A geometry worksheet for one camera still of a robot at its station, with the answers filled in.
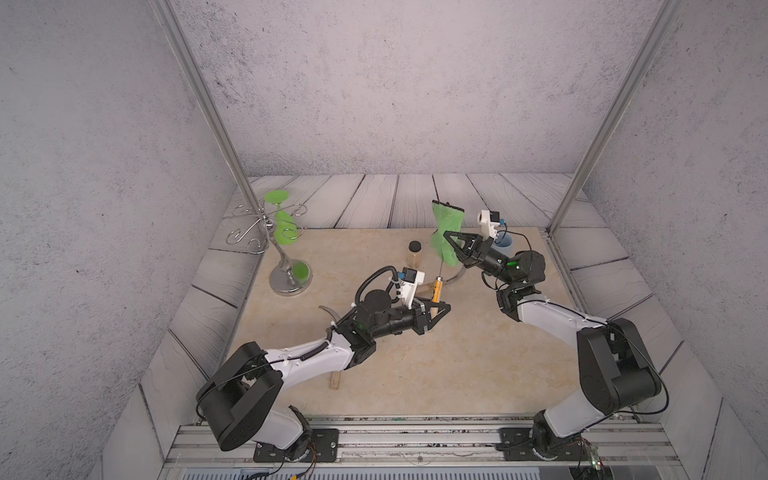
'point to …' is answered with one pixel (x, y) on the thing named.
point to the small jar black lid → (415, 246)
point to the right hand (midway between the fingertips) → (444, 242)
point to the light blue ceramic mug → (504, 243)
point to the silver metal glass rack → (288, 276)
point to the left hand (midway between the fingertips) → (452, 313)
